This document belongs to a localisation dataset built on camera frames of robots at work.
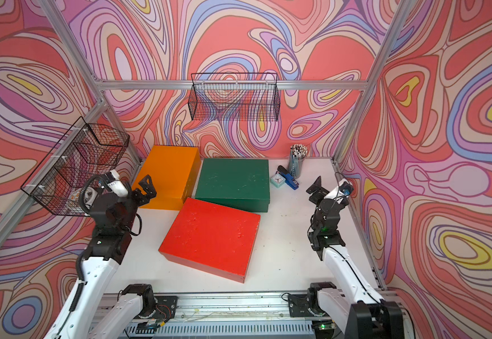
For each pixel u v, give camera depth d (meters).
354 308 0.42
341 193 0.64
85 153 0.77
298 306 0.73
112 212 0.51
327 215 0.57
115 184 0.60
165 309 0.72
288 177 1.08
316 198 0.71
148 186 0.64
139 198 0.63
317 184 0.77
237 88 0.88
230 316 0.73
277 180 1.08
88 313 0.41
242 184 0.93
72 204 0.72
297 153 0.99
